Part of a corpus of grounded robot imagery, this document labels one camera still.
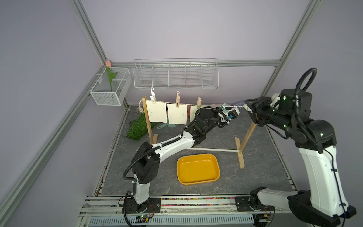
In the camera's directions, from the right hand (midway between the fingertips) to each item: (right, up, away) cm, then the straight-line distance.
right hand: (245, 102), depth 57 cm
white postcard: (-29, -5, +10) cm, 31 cm away
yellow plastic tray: (-19, -38, +29) cm, 52 cm away
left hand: (-1, 0, +12) cm, 13 cm away
